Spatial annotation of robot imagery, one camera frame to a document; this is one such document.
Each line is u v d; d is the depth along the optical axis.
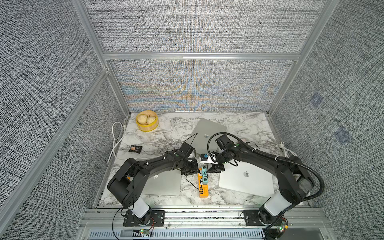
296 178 0.47
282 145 1.00
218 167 0.74
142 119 1.10
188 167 0.75
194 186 0.84
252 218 0.73
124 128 1.13
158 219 0.73
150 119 1.08
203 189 0.80
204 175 0.79
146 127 1.06
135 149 0.97
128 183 0.45
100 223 0.73
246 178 0.86
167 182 0.85
